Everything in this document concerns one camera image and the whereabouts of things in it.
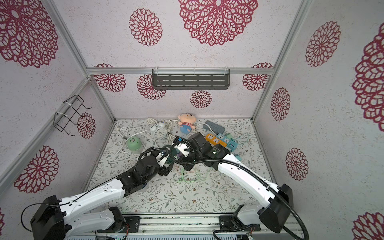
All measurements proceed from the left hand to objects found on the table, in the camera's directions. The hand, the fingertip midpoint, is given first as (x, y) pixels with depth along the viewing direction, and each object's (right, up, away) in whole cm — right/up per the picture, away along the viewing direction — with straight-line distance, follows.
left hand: (167, 157), depth 80 cm
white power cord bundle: (-39, +13, +33) cm, 53 cm away
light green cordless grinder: (-23, +6, +14) cm, 28 cm away
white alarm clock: (-9, +14, +23) cm, 29 cm away
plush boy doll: (+10, +21, +29) cm, 37 cm away
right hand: (+7, +1, -8) cm, 11 cm away
